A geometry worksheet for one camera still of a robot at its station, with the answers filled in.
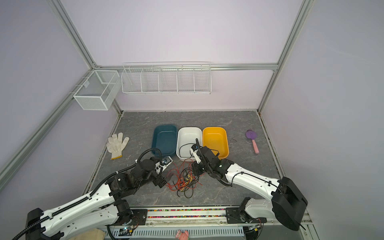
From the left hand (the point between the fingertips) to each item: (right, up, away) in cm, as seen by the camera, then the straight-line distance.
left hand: (165, 168), depth 76 cm
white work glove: (-40, +8, +25) cm, 48 cm away
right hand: (+14, 0, +5) cm, 15 cm away
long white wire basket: (-4, +54, +23) cm, 59 cm away
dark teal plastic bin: (-7, +14, +26) cm, 31 cm away
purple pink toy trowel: (+55, +16, +28) cm, 64 cm away
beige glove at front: (-31, -29, -7) cm, 43 cm away
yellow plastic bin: (+30, +12, +29) cm, 43 cm away
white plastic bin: (+8, +13, +28) cm, 32 cm away
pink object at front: (+10, -28, -9) cm, 31 cm away
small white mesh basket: (-48, +45, +20) cm, 69 cm away
